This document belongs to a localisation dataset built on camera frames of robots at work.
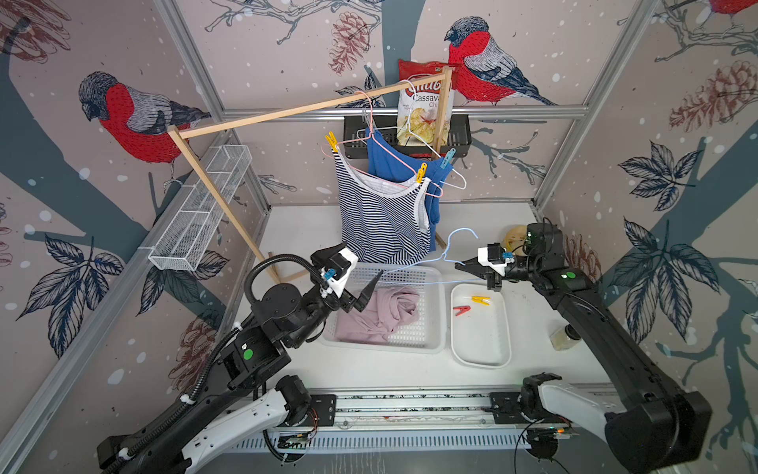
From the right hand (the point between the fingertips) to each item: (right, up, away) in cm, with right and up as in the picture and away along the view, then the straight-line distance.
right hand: (458, 259), depth 70 cm
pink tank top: (-18, -16, +13) cm, 27 cm away
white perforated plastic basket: (-6, -24, +16) cm, 29 cm away
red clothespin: (+6, -18, +20) cm, 28 cm away
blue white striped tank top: (-19, +10, +20) cm, 29 cm away
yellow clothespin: (+13, -15, +22) cm, 30 cm away
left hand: (-22, +3, -12) cm, 25 cm away
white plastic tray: (+10, -22, +16) cm, 29 cm away
